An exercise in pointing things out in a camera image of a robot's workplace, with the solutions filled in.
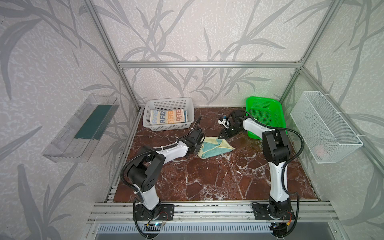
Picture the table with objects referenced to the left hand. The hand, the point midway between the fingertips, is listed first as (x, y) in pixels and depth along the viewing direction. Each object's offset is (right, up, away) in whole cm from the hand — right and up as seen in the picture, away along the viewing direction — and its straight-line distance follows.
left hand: (195, 140), depth 95 cm
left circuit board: (-19, -40, -23) cm, 50 cm away
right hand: (+18, +5, +6) cm, 19 cm away
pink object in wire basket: (+63, -2, -22) cm, 67 cm away
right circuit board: (+42, -41, -23) cm, 63 cm away
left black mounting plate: (-14, -33, -22) cm, 42 cm away
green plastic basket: (+56, +19, +19) cm, 62 cm away
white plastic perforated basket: (-8, +25, +20) cm, 33 cm away
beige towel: (-23, +15, +16) cm, 32 cm away
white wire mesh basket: (+58, +6, -32) cm, 67 cm away
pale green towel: (+11, -4, +1) cm, 12 cm away
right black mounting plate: (+33, -33, -22) cm, 52 cm away
